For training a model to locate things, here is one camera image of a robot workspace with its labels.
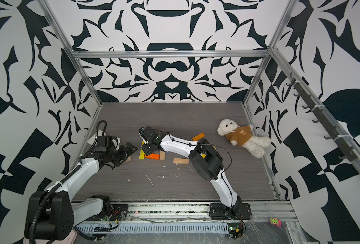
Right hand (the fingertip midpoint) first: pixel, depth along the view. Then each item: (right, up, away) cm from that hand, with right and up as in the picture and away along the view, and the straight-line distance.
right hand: (145, 146), depth 91 cm
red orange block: (+5, -6, 0) cm, 8 cm away
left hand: (-7, -2, -4) cm, 8 cm away
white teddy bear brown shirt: (+58, +5, +2) cm, 59 cm away
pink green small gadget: (+64, -31, -21) cm, 74 cm away
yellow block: (-2, -5, +1) cm, 6 cm away
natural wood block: (+10, -6, 0) cm, 12 cm away
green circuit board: (+46, -35, -20) cm, 61 cm away
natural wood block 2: (-8, -6, -6) cm, 12 cm away
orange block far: (+34, +4, +11) cm, 36 cm away
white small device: (-36, +3, +7) cm, 37 cm away
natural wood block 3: (+21, -9, -1) cm, 23 cm away
